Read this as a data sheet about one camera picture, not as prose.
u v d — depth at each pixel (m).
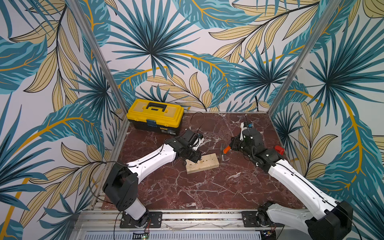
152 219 0.74
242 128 0.69
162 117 0.94
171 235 0.70
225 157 0.86
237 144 0.69
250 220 0.73
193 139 0.66
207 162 0.90
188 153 0.69
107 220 0.74
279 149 0.98
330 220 0.37
